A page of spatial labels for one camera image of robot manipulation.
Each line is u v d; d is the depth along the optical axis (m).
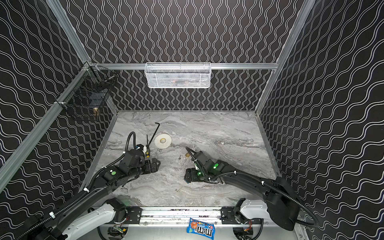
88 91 0.95
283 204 0.41
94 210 0.58
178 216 0.76
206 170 0.62
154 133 1.06
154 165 0.72
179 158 0.95
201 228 0.70
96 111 0.83
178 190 0.82
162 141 1.03
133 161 0.60
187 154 0.97
